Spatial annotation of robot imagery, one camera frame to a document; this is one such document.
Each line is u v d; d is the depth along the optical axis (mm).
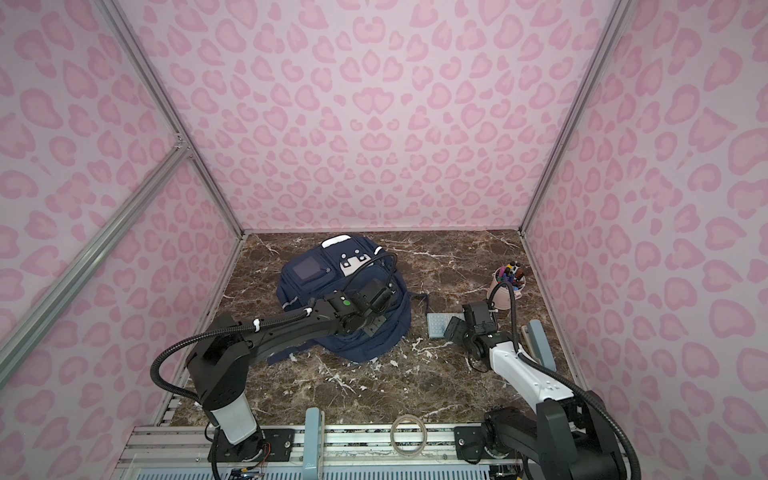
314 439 704
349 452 725
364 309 660
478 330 677
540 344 833
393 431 749
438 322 927
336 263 974
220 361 451
